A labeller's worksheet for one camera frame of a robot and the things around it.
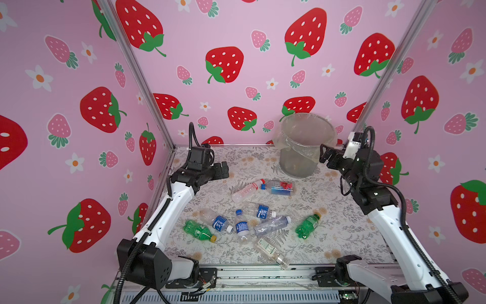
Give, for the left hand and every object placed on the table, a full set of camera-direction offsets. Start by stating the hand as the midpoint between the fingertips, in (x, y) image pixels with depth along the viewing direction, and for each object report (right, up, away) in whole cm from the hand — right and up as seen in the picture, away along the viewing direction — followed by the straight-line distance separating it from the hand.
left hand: (220, 168), depth 81 cm
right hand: (+42, +8, -12) cm, 45 cm away
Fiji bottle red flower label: (+30, -11, +13) cm, 35 cm away
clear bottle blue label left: (-7, -25, +11) cm, 28 cm away
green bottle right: (+41, -28, +7) cm, 50 cm away
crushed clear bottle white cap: (+20, -28, +5) cm, 35 cm away
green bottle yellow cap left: (-9, -28, 0) cm, 29 cm away
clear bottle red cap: (+11, -12, +13) cm, 21 cm away
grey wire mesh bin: (+38, +1, +20) cm, 43 cm away
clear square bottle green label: (+26, -38, -4) cm, 47 cm away
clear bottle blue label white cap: (+18, -20, +5) cm, 28 cm away
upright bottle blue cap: (+10, -27, +1) cm, 29 cm away
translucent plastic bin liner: (+44, +19, +25) cm, 54 cm away
